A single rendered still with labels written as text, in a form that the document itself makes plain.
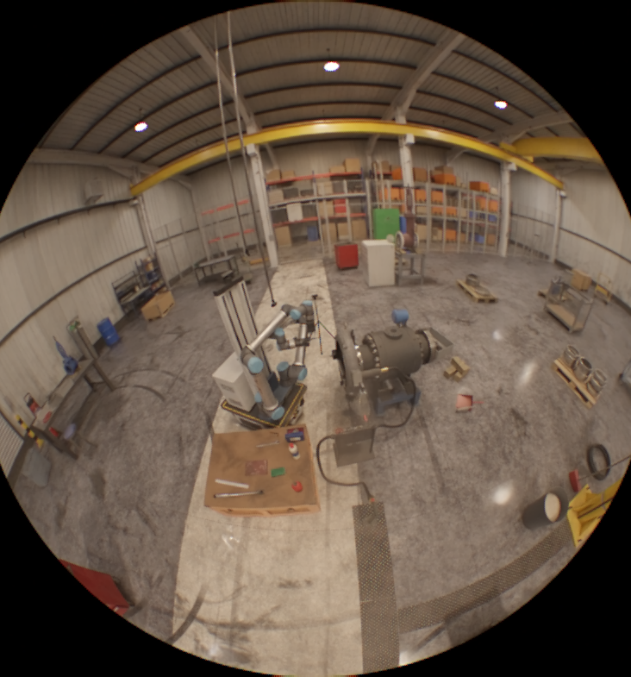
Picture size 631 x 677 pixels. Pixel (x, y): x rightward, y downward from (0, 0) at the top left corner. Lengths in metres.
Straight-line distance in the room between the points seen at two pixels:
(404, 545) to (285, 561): 1.06
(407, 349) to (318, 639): 3.04
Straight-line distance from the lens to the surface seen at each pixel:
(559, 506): 2.91
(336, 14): 7.69
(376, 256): 5.86
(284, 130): 9.41
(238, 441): 2.27
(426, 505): 2.41
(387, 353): 2.33
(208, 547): 2.64
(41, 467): 6.06
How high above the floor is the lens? 2.26
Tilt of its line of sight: 34 degrees down
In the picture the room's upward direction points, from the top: 9 degrees counter-clockwise
